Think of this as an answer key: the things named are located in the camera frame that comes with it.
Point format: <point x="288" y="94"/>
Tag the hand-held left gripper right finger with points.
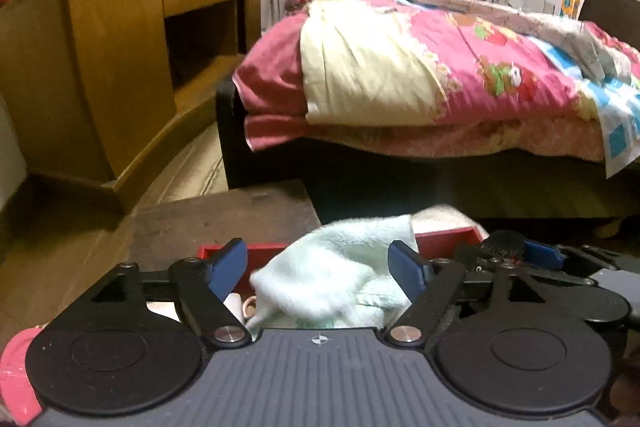
<point x="407" y="275"/>

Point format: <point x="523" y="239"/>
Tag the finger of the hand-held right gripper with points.
<point x="500" y="244"/>
<point x="542" y="254"/>

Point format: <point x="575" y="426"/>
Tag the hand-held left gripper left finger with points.
<point x="227" y="268"/>

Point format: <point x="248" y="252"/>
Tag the cream plush toy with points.
<point x="234" y="303"/>

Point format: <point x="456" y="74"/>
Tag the red cardboard box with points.
<point x="445" y="241"/>

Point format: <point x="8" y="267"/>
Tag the mint green fluffy towel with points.
<point x="325" y="272"/>

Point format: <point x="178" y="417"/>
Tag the dark wooden low table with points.
<point x="225" y="217"/>

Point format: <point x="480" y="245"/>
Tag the white patterned cloth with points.
<point x="442" y="219"/>

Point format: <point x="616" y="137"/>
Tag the blue checked blanket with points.
<point x="615" y="117"/>

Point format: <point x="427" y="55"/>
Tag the pink cartoon quilt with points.
<point x="450" y="57"/>

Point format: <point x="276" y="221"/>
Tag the white floral sheet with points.
<point x="550" y="24"/>

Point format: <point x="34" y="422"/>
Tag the wooden desk cabinet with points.
<point x="115" y="72"/>

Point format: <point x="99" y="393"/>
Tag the pink lidded cup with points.
<point x="15" y="377"/>

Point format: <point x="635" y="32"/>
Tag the yellow carton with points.
<point x="570" y="6"/>

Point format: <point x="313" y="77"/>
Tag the dark brown board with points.
<point x="612" y="9"/>

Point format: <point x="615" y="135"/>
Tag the dark bed frame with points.
<point x="400" y="187"/>

